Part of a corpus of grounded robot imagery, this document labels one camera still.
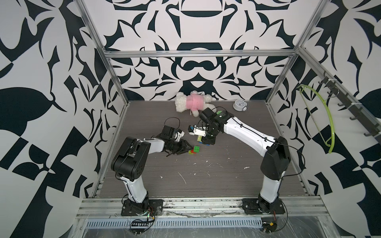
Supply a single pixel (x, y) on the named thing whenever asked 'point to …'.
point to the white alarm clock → (240, 105)
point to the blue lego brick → (201, 143)
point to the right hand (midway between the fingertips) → (204, 135)
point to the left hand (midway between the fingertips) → (189, 147)
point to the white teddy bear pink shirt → (194, 101)
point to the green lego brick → (196, 148)
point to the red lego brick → (192, 151)
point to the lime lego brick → (190, 152)
